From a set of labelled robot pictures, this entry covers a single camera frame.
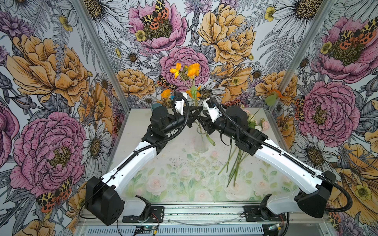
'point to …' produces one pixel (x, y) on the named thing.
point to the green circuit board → (148, 227)
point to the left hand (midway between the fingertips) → (202, 111)
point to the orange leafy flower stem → (271, 98)
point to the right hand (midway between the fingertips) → (199, 117)
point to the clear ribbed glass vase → (201, 144)
